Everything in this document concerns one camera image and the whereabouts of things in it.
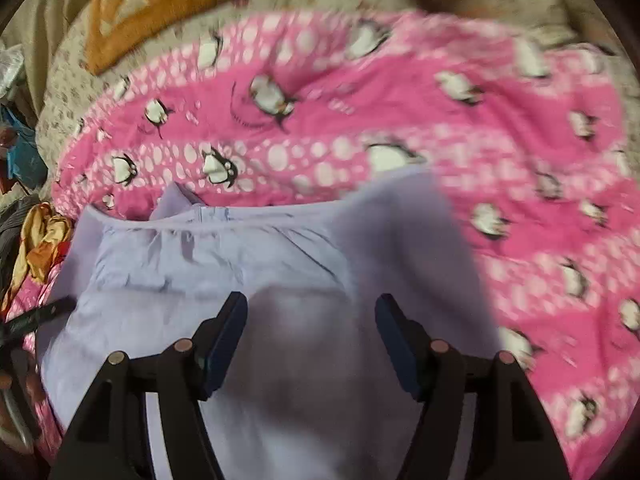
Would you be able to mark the floral bed sheet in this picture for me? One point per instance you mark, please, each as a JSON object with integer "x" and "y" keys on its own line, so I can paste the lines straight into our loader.
{"x": 65, "y": 85}

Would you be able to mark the yellow cloth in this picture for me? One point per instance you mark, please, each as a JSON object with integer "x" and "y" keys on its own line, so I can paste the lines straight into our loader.
{"x": 45, "y": 240}

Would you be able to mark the blue cloth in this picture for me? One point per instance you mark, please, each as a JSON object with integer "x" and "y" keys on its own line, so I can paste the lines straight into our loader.
{"x": 22, "y": 155}

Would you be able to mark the beige cloth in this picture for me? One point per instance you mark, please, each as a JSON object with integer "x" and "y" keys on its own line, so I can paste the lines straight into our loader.
{"x": 45, "y": 20}

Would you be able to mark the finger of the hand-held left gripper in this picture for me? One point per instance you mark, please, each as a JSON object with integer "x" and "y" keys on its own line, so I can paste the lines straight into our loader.
{"x": 40, "y": 312}

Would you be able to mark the lilac fleece garment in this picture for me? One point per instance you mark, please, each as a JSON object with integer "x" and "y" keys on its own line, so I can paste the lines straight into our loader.
{"x": 280, "y": 270}

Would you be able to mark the dark striped cloth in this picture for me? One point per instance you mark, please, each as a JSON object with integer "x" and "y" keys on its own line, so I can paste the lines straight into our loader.
{"x": 15, "y": 240}

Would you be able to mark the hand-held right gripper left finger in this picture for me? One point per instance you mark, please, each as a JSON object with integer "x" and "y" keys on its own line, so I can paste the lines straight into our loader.
{"x": 225, "y": 340}

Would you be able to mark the pink penguin print blanket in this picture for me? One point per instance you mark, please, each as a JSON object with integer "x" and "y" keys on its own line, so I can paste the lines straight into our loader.
{"x": 400, "y": 110}

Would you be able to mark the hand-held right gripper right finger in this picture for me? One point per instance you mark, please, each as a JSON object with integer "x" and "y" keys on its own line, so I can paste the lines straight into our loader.
{"x": 397, "y": 345}

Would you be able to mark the orange patterned pillow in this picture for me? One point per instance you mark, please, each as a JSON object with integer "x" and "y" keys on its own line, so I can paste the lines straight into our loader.
{"x": 165, "y": 0}

